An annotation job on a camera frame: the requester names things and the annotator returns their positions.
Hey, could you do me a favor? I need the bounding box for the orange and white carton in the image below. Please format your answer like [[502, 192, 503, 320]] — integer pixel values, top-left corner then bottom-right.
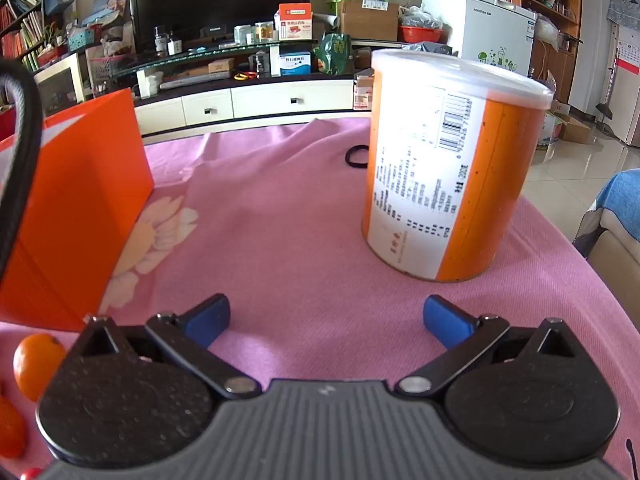
[[354, 71, 376, 111]]

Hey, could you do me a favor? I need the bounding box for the open cardboard box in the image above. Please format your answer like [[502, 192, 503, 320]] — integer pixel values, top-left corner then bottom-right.
[[542, 102, 593, 148]]

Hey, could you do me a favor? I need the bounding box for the orange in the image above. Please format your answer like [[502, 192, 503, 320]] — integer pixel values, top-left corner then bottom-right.
[[12, 332, 68, 403]]

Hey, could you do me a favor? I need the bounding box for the orange can with white lid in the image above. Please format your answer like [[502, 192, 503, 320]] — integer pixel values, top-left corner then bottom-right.
[[361, 49, 556, 283]]

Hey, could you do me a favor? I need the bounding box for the beige sofa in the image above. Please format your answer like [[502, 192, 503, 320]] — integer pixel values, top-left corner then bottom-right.
[[572, 200, 640, 321]]

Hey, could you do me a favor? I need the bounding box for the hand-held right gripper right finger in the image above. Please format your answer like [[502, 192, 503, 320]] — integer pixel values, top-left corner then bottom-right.
[[395, 294, 581, 403]]

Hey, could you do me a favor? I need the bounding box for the brown cardboard box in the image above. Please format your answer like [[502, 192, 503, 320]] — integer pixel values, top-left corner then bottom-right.
[[336, 0, 401, 42]]

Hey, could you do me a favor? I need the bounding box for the pink floral tablecloth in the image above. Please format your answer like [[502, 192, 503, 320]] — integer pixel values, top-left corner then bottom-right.
[[0, 115, 640, 480]]

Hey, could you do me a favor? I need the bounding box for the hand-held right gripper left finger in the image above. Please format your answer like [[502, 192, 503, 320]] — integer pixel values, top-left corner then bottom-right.
[[65, 293, 262, 401]]

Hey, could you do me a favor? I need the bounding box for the black cable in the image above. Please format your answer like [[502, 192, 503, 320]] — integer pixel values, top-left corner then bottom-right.
[[0, 57, 45, 286]]

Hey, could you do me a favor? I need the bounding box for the white television stand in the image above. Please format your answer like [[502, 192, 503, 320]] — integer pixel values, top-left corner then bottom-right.
[[32, 40, 381, 143]]

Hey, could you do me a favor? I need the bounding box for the wall calendar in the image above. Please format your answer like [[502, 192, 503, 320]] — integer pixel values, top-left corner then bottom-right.
[[615, 39, 640, 83]]

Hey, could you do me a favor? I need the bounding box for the red and white medicine box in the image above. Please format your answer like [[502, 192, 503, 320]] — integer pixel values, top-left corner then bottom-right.
[[278, 3, 315, 41]]

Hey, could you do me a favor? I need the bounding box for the blue and white box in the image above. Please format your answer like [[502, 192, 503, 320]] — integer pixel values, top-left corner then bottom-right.
[[279, 51, 312, 76]]

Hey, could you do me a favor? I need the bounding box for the dark bookshelf with books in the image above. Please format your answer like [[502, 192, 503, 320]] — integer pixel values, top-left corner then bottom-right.
[[0, 0, 66, 73]]

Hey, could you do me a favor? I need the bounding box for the orange cardboard box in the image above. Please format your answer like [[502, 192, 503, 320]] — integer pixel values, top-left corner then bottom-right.
[[0, 87, 155, 333]]

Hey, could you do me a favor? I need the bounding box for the black hair tie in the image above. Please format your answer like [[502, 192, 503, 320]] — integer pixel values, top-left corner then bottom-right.
[[344, 144, 371, 169]]

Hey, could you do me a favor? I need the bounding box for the blue cloth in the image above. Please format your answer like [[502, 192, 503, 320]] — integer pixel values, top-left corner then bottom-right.
[[595, 169, 640, 228]]

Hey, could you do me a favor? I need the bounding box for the white chest freezer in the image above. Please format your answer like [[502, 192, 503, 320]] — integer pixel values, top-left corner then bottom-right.
[[421, 0, 538, 78]]

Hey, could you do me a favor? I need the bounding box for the red basin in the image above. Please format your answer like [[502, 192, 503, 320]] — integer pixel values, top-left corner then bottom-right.
[[399, 25, 446, 44]]

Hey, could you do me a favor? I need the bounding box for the green bag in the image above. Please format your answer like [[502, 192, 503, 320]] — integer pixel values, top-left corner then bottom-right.
[[314, 32, 352, 75]]

